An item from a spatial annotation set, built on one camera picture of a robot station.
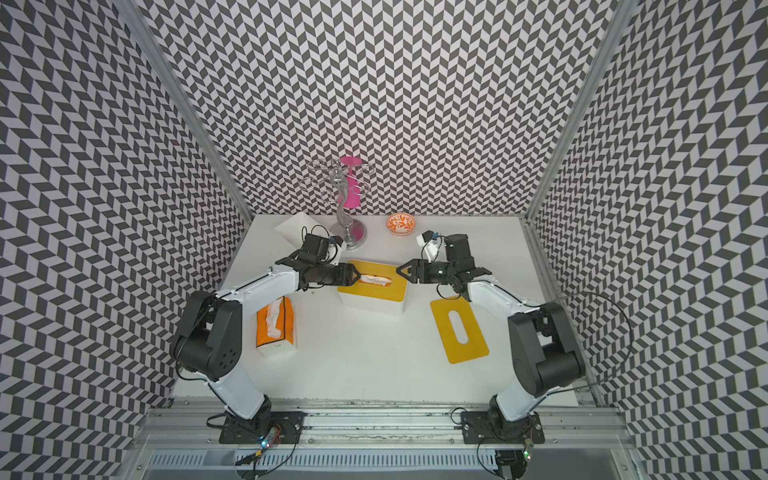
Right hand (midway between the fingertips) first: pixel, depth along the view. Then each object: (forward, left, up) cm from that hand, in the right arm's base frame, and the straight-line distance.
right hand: (404, 275), depth 86 cm
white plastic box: (-3, +9, -12) cm, 16 cm away
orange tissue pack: (-14, +35, -5) cm, 38 cm away
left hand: (+3, +17, -6) cm, 18 cm away
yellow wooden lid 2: (-16, -15, -16) cm, 27 cm away
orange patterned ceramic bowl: (+32, +1, -12) cm, 34 cm away
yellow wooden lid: (-3, +2, -3) cm, 5 cm away
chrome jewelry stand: (+27, +21, -12) cm, 36 cm away
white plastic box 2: (+24, +38, -5) cm, 45 cm away
